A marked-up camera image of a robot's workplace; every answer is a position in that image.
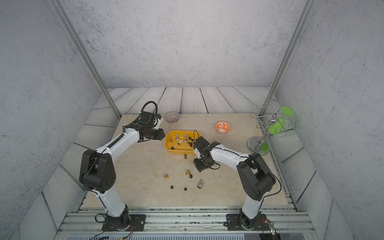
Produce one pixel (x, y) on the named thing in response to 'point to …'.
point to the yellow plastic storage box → (184, 148)
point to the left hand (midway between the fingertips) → (165, 134)
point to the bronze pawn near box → (185, 155)
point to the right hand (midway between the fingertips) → (200, 167)
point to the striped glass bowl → (172, 117)
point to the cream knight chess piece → (180, 142)
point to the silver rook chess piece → (201, 182)
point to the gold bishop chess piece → (171, 140)
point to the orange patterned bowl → (222, 127)
